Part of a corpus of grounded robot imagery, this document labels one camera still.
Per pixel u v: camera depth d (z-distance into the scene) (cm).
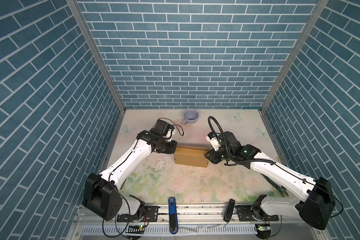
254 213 67
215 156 69
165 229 71
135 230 72
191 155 81
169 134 71
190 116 113
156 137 58
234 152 59
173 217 73
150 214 74
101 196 40
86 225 71
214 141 71
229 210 76
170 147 71
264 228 74
